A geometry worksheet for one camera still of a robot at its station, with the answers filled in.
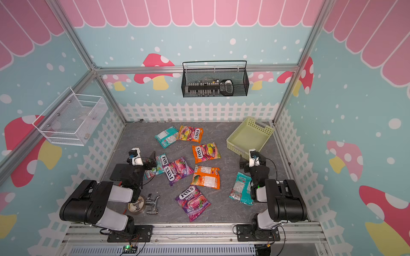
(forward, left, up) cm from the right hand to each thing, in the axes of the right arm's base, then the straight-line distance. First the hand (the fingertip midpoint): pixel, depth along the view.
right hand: (250, 153), depth 90 cm
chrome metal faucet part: (-25, +54, -9) cm, 60 cm away
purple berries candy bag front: (-24, +32, -8) cm, 41 cm away
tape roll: (-25, +61, -9) cm, 67 cm away
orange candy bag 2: (+7, +28, -9) cm, 30 cm away
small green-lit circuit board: (-43, +61, -13) cm, 75 cm away
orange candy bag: (+23, +37, -9) cm, 45 cm away
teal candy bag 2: (+1, +53, -8) cm, 53 cm away
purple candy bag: (-6, +42, -8) cm, 43 cm away
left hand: (0, +58, +1) cm, 58 cm away
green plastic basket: (+24, -6, -12) cm, 28 cm away
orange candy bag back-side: (-10, +25, -8) cm, 28 cm away
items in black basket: (+30, +22, +24) cm, 44 cm away
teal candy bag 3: (-18, +6, -9) cm, 21 cm away
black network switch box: (-18, +60, +15) cm, 65 cm away
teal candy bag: (+20, +52, -8) cm, 57 cm away
